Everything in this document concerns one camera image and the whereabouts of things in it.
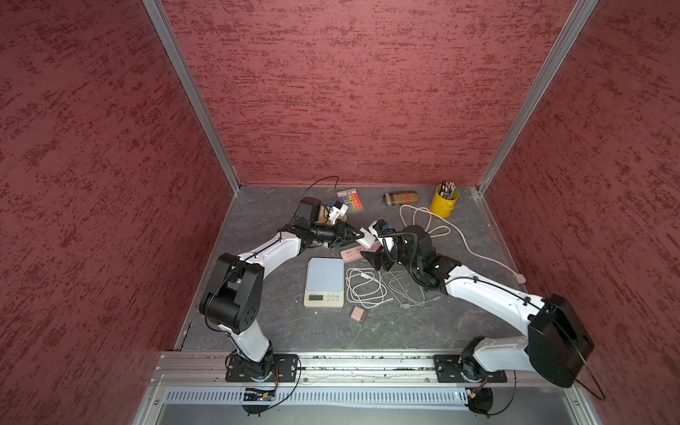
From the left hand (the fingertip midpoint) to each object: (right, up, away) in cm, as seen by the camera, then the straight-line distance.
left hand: (360, 241), depth 81 cm
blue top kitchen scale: (-12, -16, +9) cm, 22 cm away
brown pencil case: (+19, +15, +33) cm, 42 cm away
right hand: (+3, -2, +1) cm, 4 cm away
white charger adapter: (+2, 0, 0) cm, 2 cm away
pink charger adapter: (0, -24, +2) cm, 24 cm away
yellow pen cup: (+35, +11, +24) cm, 44 cm away
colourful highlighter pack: (-3, +15, +35) cm, 38 cm away
